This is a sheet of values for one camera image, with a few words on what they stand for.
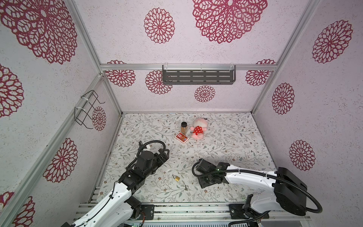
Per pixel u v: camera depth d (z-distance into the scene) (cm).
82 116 77
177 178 86
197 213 75
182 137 103
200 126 103
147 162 58
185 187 83
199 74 93
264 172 48
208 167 65
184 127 100
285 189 42
